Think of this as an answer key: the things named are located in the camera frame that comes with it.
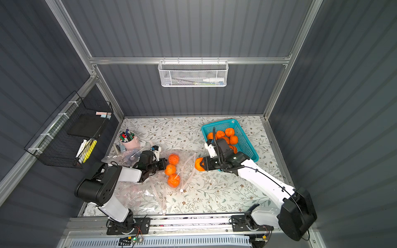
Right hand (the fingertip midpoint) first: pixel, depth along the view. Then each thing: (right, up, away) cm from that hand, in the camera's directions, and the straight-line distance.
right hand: (204, 163), depth 79 cm
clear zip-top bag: (-15, -7, +13) cm, 21 cm away
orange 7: (+18, +16, +26) cm, 35 cm away
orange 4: (-4, 0, 0) cm, 4 cm away
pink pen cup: (-46, +11, +14) cm, 50 cm away
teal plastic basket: (+26, +8, +17) cm, 32 cm away
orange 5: (+4, +14, +22) cm, 26 cm away
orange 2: (-19, -5, +7) cm, 21 cm away
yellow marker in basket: (-52, +9, -9) cm, 54 cm away
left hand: (-22, -2, +16) cm, 28 cm away
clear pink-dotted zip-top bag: (-31, -19, +4) cm, 37 cm away
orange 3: (-17, -10, +3) cm, 20 cm away
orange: (-18, 0, +13) cm, 22 cm away
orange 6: (+11, +15, +24) cm, 30 cm away
